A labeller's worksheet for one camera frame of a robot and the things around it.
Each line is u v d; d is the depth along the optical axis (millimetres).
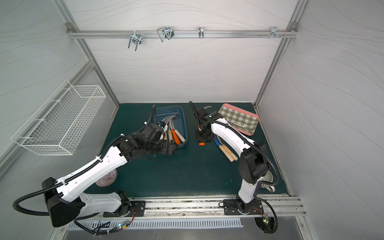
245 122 1087
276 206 762
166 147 648
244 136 511
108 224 717
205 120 607
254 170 470
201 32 781
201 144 807
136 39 794
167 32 765
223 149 939
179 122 1095
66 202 397
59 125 687
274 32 764
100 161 447
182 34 795
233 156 906
